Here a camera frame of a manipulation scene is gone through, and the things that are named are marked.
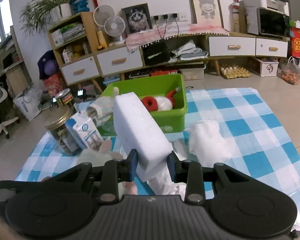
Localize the pink plush slipper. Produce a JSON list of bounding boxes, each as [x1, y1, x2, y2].
[[76, 137, 138, 198]]

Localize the white foam sponge block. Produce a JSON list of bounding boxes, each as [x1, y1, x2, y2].
[[113, 92, 172, 182]]

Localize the white cotton glove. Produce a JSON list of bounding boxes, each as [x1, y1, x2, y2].
[[147, 140, 189, 200]]

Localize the folded white cloth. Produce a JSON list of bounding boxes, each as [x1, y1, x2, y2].
[[186, 120, 233, 167]]

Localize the blue white milk carton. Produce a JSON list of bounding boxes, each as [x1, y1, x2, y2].
[[65, 113, 103, 151]]

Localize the glass jar gold lid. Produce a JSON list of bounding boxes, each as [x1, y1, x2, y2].
[[44, 107, 79, 155]]

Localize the light blue lace sock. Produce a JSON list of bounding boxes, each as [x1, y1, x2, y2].
[[86, 87, 119, 127]]

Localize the red white santa plush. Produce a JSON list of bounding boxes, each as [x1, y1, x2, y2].
[[141, 87, 181, 112]]

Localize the blue white checkered cloth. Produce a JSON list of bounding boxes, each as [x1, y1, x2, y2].
[[15, 88, 300, 230]]

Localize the green plastic cookie bin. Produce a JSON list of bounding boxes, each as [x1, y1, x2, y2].
[[102, 74, 188, 133]]

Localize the black yellow tin can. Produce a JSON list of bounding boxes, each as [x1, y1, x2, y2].
[[53, 88, 77, 114]]

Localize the white paper bag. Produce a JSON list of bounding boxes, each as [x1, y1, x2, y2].
[[13, 85, 43, 121]]

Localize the egg carton tray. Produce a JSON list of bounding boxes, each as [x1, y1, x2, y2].
[[219, 64, 251, 79]]

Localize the white storage crate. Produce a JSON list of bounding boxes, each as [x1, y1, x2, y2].
[[249, 57, 279, 77]]

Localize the pink table runner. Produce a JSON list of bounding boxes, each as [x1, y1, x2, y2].
[[126, 24, 230, 51]]

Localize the wooden shelf unit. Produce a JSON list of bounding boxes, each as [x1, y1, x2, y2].
[[0, 26, 32, 98]]

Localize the plastic bag of oranges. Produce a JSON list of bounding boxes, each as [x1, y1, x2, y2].
[[281, 56, 300, 85]]

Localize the wooden tv cabinet white drawers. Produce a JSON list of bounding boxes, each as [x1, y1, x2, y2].
[[47, 12, 289, 93]]

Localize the small white desk fan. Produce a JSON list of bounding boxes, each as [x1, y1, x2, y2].
[[104, 16, 126, 46]]

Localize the framed cat picture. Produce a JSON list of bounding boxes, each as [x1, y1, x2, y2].
[[121, 3, 152, 34]]

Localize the larger white fan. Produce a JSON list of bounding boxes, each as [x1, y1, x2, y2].
[[93, 5, 115, 27]]

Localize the framed cartoon girl drawing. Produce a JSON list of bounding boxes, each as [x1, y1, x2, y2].
[[190, 0, 224, 28]]

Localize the black microwave oven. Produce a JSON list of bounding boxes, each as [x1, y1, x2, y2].
[[245, 7, 290, 37]]

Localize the blue plush toy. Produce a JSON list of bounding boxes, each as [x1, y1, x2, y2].
[[69, 0, 90, 14]]

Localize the potted green plant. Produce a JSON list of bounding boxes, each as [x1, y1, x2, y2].
[[19, 0, 70, 36]]

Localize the red gift box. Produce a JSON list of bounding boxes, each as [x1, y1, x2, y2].
[[289, 21, 300, 58]]

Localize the white printer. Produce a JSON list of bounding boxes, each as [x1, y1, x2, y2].
[[243, 0, 288, 14]]

